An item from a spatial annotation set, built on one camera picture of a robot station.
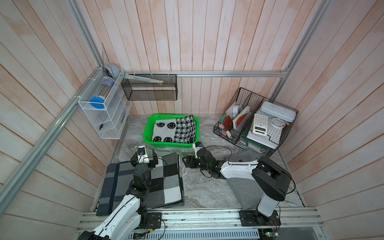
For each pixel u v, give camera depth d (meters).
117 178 0.86
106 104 0.70
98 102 0.69
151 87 1.06
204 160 0.69
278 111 0.93
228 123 1.07
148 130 1.03
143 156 0.68
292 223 0.73
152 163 0.73
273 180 0.47
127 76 0.90
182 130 1.04
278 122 0.88
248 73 0.96
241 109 1.11
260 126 0.86
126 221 0.51
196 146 0.81
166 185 0.84
